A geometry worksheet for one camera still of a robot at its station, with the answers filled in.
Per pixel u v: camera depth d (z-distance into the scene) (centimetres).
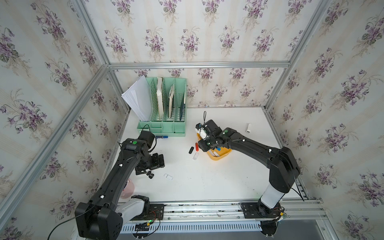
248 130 104
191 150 96
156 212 72
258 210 66
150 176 84
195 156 93
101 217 37
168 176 85
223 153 89
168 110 107
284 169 45
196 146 96
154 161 66
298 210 75
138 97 96
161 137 101
